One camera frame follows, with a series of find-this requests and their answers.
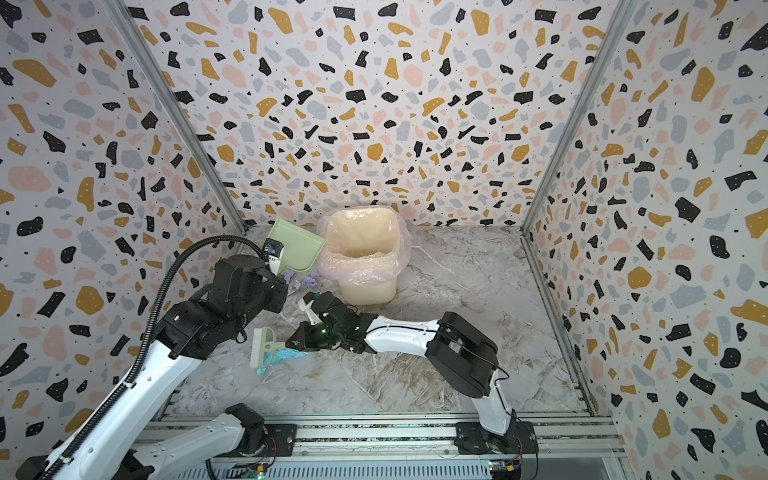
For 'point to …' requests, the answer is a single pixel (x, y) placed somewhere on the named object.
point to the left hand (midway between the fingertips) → (276, 271)
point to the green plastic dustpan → (301, 247)
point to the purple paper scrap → (311, 279)
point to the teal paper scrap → (273, 357)
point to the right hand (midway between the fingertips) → (277, 344)
